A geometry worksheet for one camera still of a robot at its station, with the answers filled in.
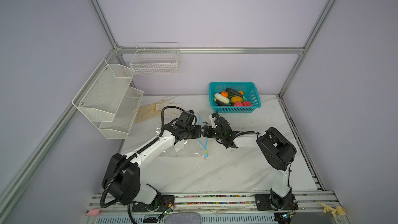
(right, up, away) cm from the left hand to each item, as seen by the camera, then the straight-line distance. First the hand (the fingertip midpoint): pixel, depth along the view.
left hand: (199, 133), depth 83 cm
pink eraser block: (-49, -35, -13) cm, 61 cm away
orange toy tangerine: (+18, +25, +33) cm, 46 cm away
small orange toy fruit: (+31, +26, +34) cm, 53 cm away
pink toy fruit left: (+27, +17, +24) cm, 40 cm away
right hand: (0, 0, +9) cm, 9 cm away
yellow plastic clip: (+66, -34, -12) cm, 75 cm away
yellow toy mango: (+27, +21, +30) cm, 45 cm away
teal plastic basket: (+38, +25, +32) cm, 56 cm away
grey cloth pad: (-7, -36, -16) cm, 40 cm away
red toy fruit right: (+33, +17, +24) cm, 44 cm away
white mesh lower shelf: (-39, +4, -9) cm, 40 cm away
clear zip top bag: (-1, -7, -2) cm, 7 cm away
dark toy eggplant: (+23, +27, +31) cm, 47 cm away
